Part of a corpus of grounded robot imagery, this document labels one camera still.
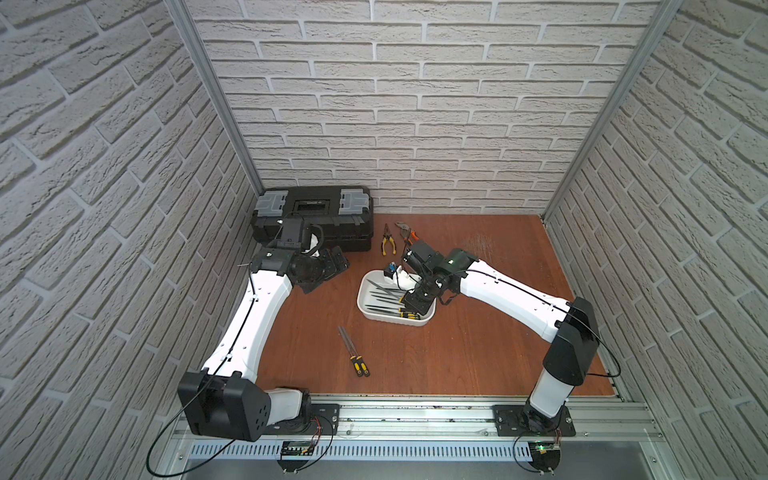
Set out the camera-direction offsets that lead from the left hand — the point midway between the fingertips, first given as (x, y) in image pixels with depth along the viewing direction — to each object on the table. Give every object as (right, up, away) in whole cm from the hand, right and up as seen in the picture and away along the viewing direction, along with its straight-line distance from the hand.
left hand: (342, 264), depth 78 cm
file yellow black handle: (+15, -17, +14) cm, 26 cm away
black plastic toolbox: (-3, +16, +20) cm, 25 cm away
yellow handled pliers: (+11, +8, +34) cm, 37 cm away
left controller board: (-11, -46, -7) cm, 48 cm away
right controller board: (+50, -46, -8) cm, 68 cm away
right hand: (+19, -10, +2) cm, 22 cm away
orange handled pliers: (+19, +10, +37) cm, 43 cm away
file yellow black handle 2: (+11, -12, +15) cm, 22 cm away
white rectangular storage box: (+9, -13, +17) cm, 23 cm away
